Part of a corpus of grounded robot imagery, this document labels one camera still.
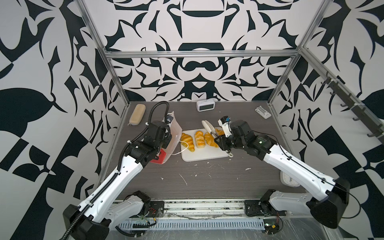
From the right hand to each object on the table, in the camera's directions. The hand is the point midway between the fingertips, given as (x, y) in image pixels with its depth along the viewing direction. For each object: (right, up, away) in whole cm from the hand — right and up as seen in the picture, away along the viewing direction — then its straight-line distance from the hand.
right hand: (216, 138), depth 75 cm
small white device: (+40, +15, +40) cm, 58 cm away
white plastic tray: (-3, -11, +19) cm, 22 cm away
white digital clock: (-3, +19, +35) cm, 40 cm away
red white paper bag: (-20, +3, +3) cm, 21 cm away
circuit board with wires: (+25, -40, -4) cm, 48 cm away
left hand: (-27, +5, 0) cm, 27 cm away
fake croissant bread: (-16, -4, +19) cm, 25 cm away
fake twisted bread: (-7, -4, +21) cm, 23 cm away
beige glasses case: (-52, +12, +35) cm, 63 cm away
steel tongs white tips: (-2, +3, +3) cm, 5 cm away
